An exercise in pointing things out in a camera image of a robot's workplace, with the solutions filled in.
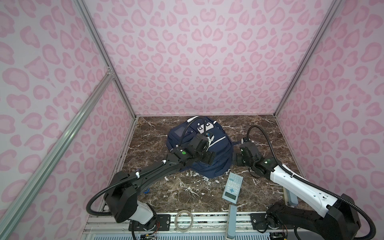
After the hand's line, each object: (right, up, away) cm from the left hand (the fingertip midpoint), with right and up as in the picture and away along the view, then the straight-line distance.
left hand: (211, 149), depth 80 cm
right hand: (+15, -4, +3) cm, 16 cm away
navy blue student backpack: (+5, +3, +10) cm, 12 cm away
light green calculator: (+12, -22, +3) cm, 25 cm away
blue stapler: (-36, -24, +4) cm, 43 cm away
